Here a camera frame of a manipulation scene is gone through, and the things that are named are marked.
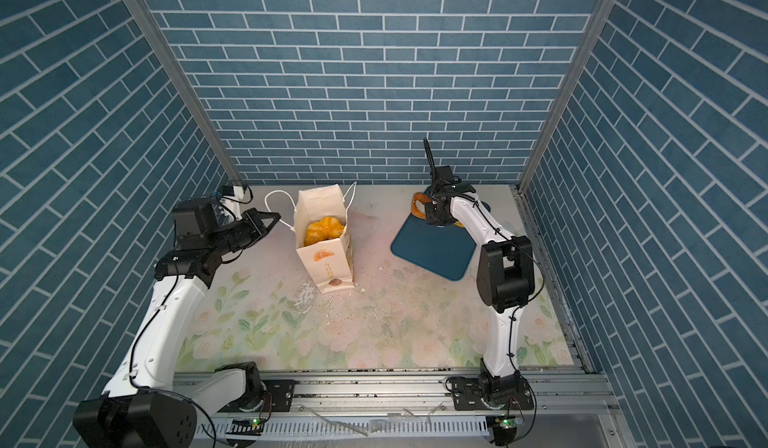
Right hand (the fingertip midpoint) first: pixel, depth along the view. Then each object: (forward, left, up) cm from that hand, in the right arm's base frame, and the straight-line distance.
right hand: (434, 213), depth 97 cm
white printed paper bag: (-24, +28, +6) cm, 37 cm away
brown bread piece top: (+14, +3, -8) cm, 16 cm away
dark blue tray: (-6, -5, -12) cm, 14 cm away
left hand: (-19, +39, +18) cm, 47 cm away
